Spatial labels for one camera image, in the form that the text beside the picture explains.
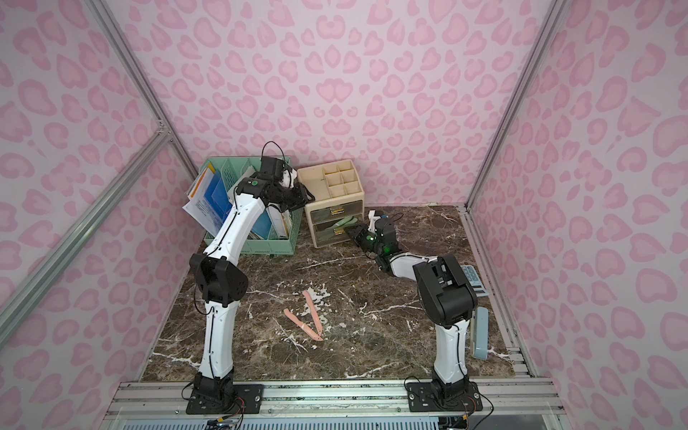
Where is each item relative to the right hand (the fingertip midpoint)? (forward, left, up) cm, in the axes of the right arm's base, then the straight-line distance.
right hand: (340, 227), depth 93 cm
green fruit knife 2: (+3, +1, -5) cm, 6 cm away
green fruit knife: (+8, 0, -6) cm, 10 cm away
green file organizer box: (+6, +27, -9) cm, 29 cm away
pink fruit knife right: (-28, +7, -16) cm, 33 cm away
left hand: (+8, +10, +8) cm, 15 cm away
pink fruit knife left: (-30, +10, -15) cm, 35 cm away
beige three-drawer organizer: (+5, 0, +8) cm, 9 cm away
